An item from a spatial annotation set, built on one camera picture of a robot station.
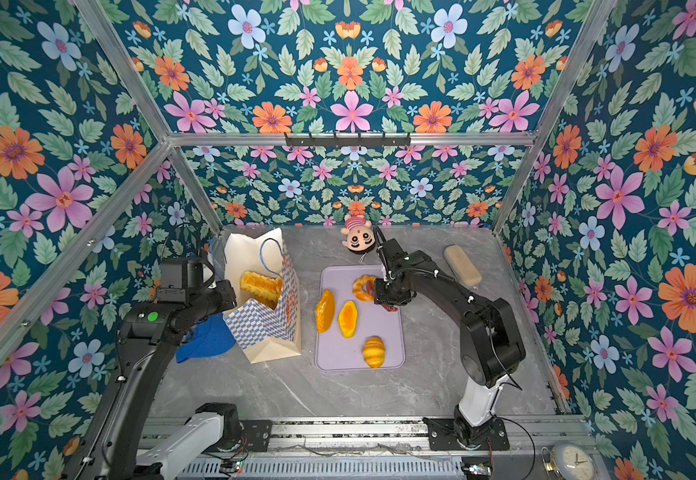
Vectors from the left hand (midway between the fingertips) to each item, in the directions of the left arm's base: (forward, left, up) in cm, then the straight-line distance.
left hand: (234, 282), depth 71 cm
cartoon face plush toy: (+30, -31, -19) cm, 47 cm away
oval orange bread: (+2, -19, -21) cm, 28 cm away
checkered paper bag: (-7, -3, -15) cm, 17 cm away
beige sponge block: (+19, -67, -25) cm, 74 cm away
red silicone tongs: (+9, -34, -21) cm, 41 cm away
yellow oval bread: (+1, -26, -24) cm, 35 cm away
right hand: (+4, -36, -17) cm, 41 cm away
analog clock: (-39, -76, -22) cm, 88 cm away
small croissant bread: (-10, -34, -24) cm, 43 cm away
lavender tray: (-9, -23, -26) cm, 36 cm away
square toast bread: (+9, -1, -18) cm, 20 cm away
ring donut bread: (+13, -29, -26) cm, 42 cm away
